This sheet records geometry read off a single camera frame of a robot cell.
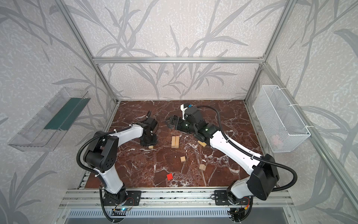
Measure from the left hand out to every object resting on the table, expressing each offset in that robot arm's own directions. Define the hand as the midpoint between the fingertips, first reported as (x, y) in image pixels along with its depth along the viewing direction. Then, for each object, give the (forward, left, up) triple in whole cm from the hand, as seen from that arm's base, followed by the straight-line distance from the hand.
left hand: (155, 139), depth 95 cm
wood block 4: (-3, -33, 0) cm, 33 cm away
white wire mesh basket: (-11, -65, +34) cm, 74 cm away
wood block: (-1, -13, +1) cm, 13 cm away
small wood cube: (-13, -20, 0) cm, 24 cm away
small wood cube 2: (-18, -32, 0) cm, 36 cm away
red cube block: (-23, -12, -1) cm, 26 cm away
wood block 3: (-5, +2, 0) cm, 6 cm away
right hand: (-1, -13, +26) cm, 29 cm away
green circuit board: (-39, +10, -1) cm, 41 cm away
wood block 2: (-1, -15, +1) cm, 15 cm away
